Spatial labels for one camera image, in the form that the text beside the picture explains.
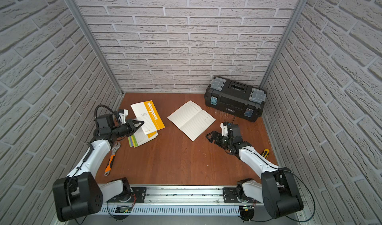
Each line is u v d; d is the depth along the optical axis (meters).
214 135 0.77
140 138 0.92
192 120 1.03
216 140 0.76
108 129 0.64
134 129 0.74
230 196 0.73
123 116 0.76
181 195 0.76
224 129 0.81
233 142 0.67
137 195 0.73
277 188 0.41
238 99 0.94
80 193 0.40
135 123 0.77
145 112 0.87
